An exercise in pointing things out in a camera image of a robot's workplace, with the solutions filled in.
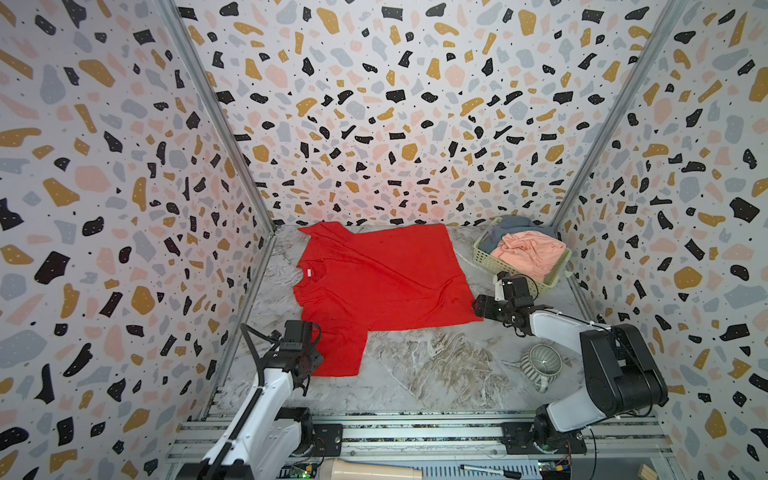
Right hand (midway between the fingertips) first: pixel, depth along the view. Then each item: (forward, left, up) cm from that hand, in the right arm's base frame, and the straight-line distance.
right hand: (480, 299), depth 95 cm
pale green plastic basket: (+15, -7, -2) cm, 17 cm away
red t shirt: (+9, +44, -6) cm, 46 cm away
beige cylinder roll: (-45, +39, -1) cm, 59 cm away
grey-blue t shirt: (+34, -17, 0) cm, 38 cm away
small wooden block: (-44, -33, -4) cm, 55 cm away
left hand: (-19, +50, 0) cm, 53 cm away
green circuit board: (-45, +48, -4) cm, 66 cm away
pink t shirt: (+15, -18, +5) cm, 24 cm away
